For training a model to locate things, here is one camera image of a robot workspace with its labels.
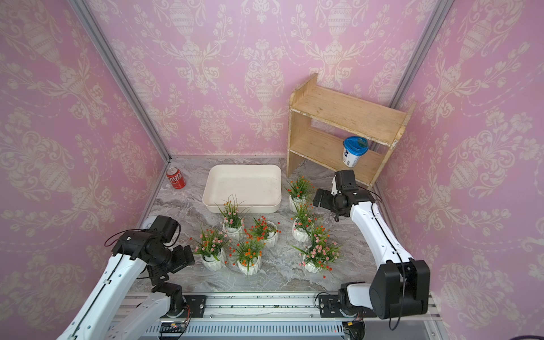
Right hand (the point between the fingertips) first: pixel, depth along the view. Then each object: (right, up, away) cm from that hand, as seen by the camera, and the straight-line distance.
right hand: (325, 201), depth 84 cm
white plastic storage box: (-28, +5, +24) cm, 37 cm away
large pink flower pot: (-4, -15, -13) cm, 20 cm away
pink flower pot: (-43, -14, -12) cm, 46 cm away
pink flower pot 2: (-36, -7, -4) cm, 37 cm away
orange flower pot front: (-28, -16, -13) cm, 35 cm away
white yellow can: (-74, -10, +5) cm, 75 cm away
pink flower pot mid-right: (-9, -12, +1) cm, 15 cm away
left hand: (-50, -21, -13) cm, 56 cm away
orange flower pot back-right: (-10, +4, +7) cm, 13 cm away
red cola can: (-67, +9, +16) cm, 70 cm away
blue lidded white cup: (+11, +22, -2) cm, 24 cm away
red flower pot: (-24, -11, -5) cm, 27 cm away
